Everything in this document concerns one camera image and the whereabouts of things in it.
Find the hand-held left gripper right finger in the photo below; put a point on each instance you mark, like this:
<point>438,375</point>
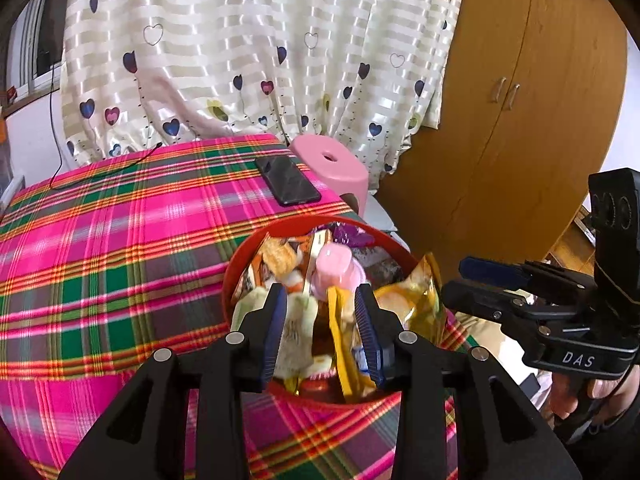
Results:
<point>367,335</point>

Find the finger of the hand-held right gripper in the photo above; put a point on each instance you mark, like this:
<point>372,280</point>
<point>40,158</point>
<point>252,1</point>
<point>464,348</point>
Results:
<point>465,297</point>
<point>492,270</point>

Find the window frame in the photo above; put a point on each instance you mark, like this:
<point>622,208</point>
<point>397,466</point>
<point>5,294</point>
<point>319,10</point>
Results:
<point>35,50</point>

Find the pink green plaid tablecloth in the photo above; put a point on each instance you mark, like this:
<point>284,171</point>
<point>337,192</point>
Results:
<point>100,260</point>

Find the wooden wardrobe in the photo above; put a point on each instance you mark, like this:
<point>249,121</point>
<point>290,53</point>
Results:
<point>525,135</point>

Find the orange white snack packet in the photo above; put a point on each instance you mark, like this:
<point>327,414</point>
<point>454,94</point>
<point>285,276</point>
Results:
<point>277,260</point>

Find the white green snack packet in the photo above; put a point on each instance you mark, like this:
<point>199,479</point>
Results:
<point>300,320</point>

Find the long yellow snack bar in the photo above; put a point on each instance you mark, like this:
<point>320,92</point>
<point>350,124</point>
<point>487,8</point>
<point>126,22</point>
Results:
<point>340,350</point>

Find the purple snack packet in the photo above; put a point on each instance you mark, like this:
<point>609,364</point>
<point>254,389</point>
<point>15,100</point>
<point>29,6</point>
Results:
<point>347,234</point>

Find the pink plastic stool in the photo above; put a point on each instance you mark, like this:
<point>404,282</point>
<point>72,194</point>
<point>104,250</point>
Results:
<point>325,170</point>

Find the pink jelly cup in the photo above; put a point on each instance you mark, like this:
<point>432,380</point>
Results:
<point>332,265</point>

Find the heart print curtain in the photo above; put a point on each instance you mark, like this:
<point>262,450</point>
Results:
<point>225,35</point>

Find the person's right hand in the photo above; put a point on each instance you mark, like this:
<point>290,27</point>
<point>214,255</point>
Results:
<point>610,392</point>

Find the clear bag of nuts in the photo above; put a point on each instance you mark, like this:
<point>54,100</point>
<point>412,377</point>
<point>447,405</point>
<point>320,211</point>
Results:
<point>380,267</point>

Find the black smartphone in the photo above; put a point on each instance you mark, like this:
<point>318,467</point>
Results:
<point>287,180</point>

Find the red round plastic basket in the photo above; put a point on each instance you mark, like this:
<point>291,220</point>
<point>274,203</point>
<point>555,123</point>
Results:
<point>310,396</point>

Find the yellow chips packet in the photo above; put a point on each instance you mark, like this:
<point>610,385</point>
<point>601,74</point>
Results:
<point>410,300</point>

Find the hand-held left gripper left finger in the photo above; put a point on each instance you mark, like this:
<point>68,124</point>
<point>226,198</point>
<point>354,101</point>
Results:
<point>275,330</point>

